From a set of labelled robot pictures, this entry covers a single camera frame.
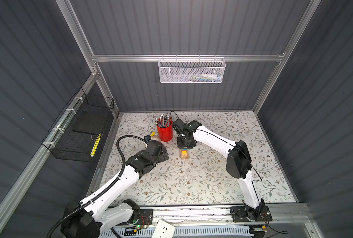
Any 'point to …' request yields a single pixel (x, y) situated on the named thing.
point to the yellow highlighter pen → (152, 134)
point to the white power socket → (163, 229)
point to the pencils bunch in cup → (164, 120)
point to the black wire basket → (78, 135)
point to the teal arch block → (184, 149)
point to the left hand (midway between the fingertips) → (159, 153)
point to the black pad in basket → (89, 121)
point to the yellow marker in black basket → (93, 151)
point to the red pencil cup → (165, 134)
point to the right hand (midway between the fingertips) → (183, 148)
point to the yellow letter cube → (184, 151)
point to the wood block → (184, 155)
